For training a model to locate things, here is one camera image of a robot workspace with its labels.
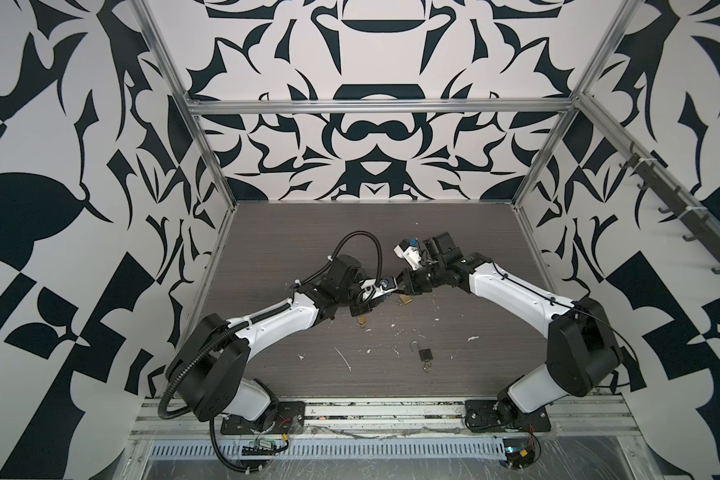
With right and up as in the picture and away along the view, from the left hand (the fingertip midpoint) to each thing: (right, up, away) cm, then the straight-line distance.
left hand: (381, 283), depth 83 cm
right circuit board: (+31, -38, -13) cm, 51 cm away
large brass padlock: (+8, -7, +10) cm, 15 cm away
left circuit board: (-29, -38, -11) cm, 49 cm away
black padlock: (+12, -20, +1) cm, 23 cm away
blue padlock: (0, +2, -13) cm, 13 cm away
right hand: (+2, -1, -2) cm, 3 cm away
